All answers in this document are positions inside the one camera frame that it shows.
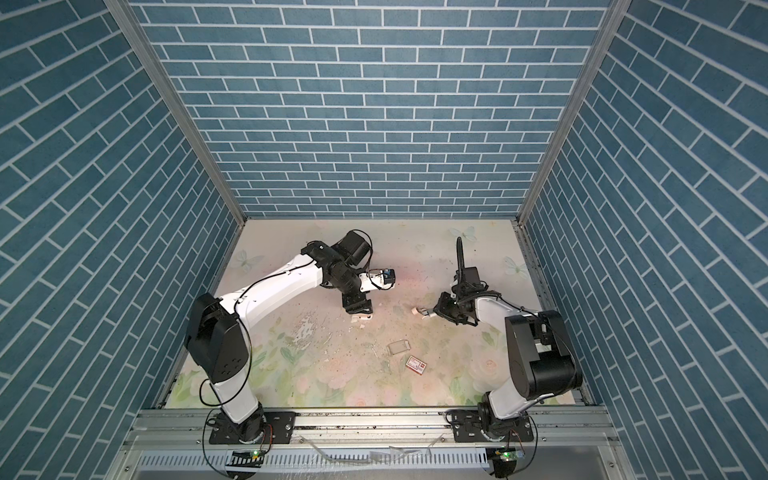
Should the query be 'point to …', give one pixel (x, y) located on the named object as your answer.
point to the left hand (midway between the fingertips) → (368, 297)
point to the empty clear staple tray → (398, 347)
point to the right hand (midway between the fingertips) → (435, 306)
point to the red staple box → (416, 365)
